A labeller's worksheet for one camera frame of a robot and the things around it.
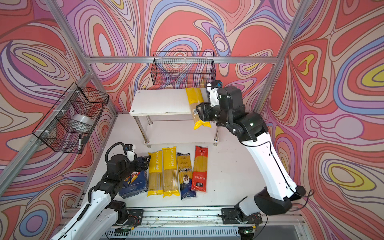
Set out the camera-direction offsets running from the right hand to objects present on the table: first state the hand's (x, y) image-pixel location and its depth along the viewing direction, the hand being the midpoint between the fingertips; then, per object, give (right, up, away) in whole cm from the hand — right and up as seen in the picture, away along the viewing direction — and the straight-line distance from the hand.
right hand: (201, 112), depth 62 cm
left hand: (-30, -22, +20) cm, 43 cm away
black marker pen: (-59, -14, +10) cm, 61 cm away
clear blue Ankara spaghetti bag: (-8, -35, +22) cm, 42 cm away
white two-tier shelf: (-26, +1, +48) cm, 55 cm away
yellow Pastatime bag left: (-24, -38, +21) cm, 50 cm away
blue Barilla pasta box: (-33, -36, +17) cm, 52 cm away
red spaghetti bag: (+1, -32, +26) cm, 41 cm away
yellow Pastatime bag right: (-17, -37, +22) cm, 46 cm away
